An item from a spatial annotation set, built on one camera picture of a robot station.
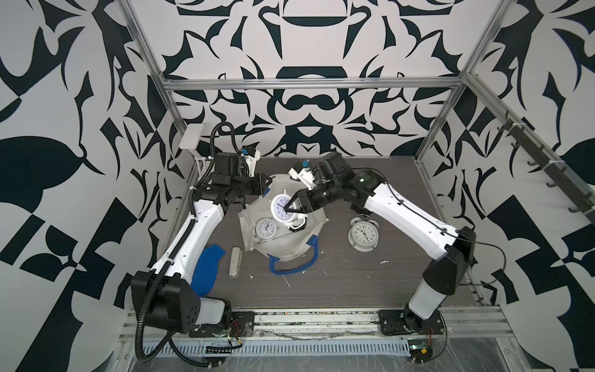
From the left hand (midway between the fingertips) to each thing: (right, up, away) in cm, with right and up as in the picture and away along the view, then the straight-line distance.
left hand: (267, 175), depth 79 cm
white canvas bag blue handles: (+3, -25, +13) cm, 28 cm away
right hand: (+8, -9, -9) cm, 14 cm away
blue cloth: (-23, -34, +6) cm, 41 cm away
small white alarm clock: (-2, -20, +13) cm, 24 cm away
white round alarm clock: (+35, -22, +11) cm, 43 cm away
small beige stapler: (-12, -30, +6) cm, 33 cm away
